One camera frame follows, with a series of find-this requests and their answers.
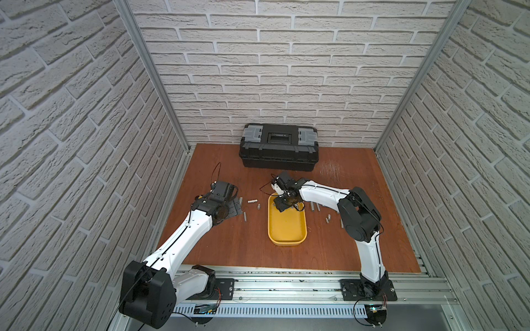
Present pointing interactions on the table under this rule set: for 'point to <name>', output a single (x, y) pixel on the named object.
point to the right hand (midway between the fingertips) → (284, 203)
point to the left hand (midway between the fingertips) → (230, 206)
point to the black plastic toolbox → (279, 147)
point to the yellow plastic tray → (288, 227)
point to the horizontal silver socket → (252, 201)
